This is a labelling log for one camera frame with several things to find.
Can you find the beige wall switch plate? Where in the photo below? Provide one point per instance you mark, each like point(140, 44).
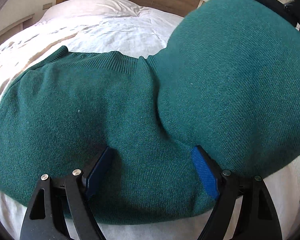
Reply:
point(47, 6)

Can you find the dark green knit sweater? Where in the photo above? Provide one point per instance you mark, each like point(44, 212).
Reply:
point(228, 80)

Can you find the white pillow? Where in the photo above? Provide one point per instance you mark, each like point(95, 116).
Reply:
point(76, 8)

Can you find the white bed sheet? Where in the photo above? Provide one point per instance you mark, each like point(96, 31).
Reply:
point(135, 36)

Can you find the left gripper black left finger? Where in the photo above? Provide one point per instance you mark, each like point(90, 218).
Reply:
point(45, 219)

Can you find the low white radiator cabinet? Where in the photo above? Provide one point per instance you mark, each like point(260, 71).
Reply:
point(15, 28)

